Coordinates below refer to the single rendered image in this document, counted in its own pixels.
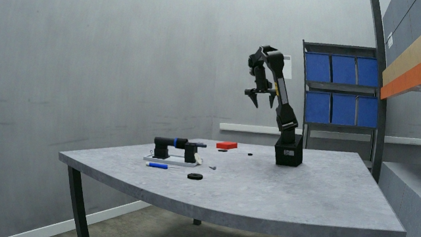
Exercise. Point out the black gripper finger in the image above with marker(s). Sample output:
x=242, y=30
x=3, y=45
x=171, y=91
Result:
x=254, y=99
x=271, y=98

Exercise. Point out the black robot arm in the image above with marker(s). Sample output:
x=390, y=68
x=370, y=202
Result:
x=274, y=60

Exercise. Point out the black rubber ring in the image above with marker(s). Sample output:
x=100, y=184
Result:
x=195, y=176

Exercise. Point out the red rectangular block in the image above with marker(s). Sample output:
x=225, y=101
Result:
x=225, y=145

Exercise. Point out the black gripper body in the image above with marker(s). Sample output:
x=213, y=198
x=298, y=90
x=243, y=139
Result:
x=261, y=88

